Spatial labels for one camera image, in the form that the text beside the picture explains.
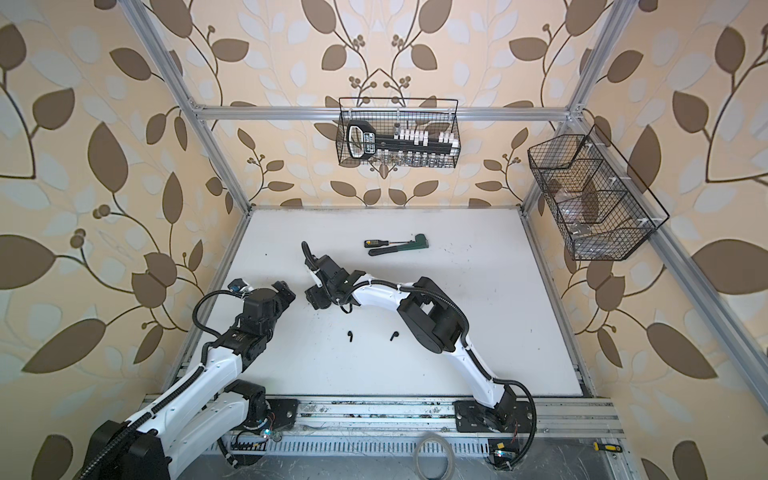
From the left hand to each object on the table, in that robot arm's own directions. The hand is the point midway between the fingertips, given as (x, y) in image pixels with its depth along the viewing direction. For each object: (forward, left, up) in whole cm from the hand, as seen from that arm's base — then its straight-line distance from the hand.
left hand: (278, 289), depth 85 cm
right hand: (+4, -9, -8) cm, 12 cm away
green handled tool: (+27, -42, -10) cm, 51 cm away
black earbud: (-7, -34, -12) cm, 37 cm away
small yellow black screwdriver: (-34, -85, -10) cm, 92 cm away
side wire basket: (+12, -85, +23) cm, 89 cm away
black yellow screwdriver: (+26, -26, -10) cm, 38 cm away
